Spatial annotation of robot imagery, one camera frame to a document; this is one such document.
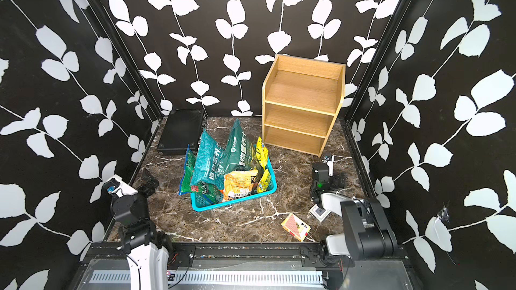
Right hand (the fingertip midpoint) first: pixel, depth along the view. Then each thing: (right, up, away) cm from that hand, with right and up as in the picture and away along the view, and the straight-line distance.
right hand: (332, 166), depth 91 cm
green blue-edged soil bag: (-53, -8, -12) cm, 55 cm away
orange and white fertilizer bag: (-42, -4, -16) cm, 45 cm away
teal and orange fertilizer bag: (-52, +4, -18) cm, 55 cm away
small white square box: (-8, -19, -8) cm, 22 cm away
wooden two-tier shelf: (-16, +31, -5) cm, 35 cm away
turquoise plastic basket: (-58, -15, -9) cm, 61 cm away
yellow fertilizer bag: (-32, +6, -6) cm, 33 cm away
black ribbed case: (-78, +18, +20) cm, 82 cm away
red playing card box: (-19, -23, -11) cm, 32 cm away
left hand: (-80, 0, -16) cm, 81 cm away
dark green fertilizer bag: (-41, +7, -17) cm, 45 cm away
